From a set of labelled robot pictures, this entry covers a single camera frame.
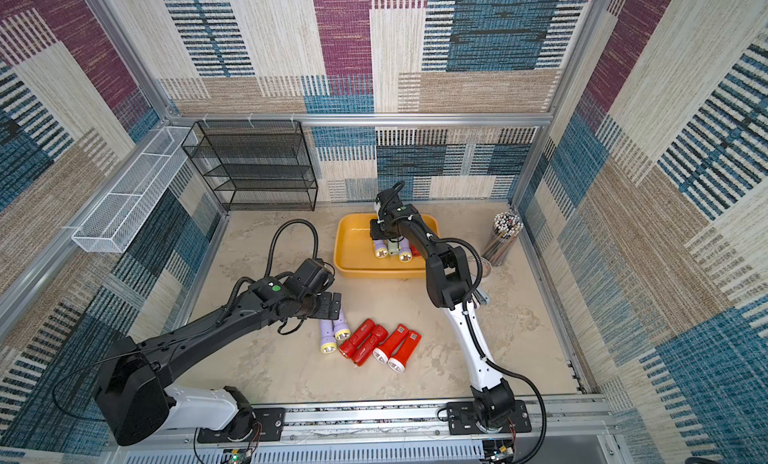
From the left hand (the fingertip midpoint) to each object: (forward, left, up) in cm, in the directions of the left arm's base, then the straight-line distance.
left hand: (329, 305), depth 82 cm
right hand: (+31, -14, -7) cm, 35 cm away
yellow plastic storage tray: (+24, -5, -9) cm, 26 cm away
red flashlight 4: (-10, -20, -9) cm, 24 cm away
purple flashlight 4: (-2, -2, -8) cm, 8 cm away
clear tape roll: (+17, -48, -8) cm, 52 cm away
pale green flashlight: (+24, -18, -6) cm, 30 cm away
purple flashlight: (+23, -14, -6) cm, 28 cm away
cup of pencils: (+20, -51, +8) cm, 56 cm away
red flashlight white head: (-8, -16, -10) cm, 20 cm away
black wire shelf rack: (+51, +31, +8) cm, 61 cm away
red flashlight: (+23, -25, -6) cm, 34 cm away
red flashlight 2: (-6, -7, -7) cm, 12 cm away
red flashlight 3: (-7, -12, -7) cm, 16 cm away
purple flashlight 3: (-8, +1, -7) cm, 11 cm away
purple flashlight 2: (+22, -22, -7) cm, 32 cm away
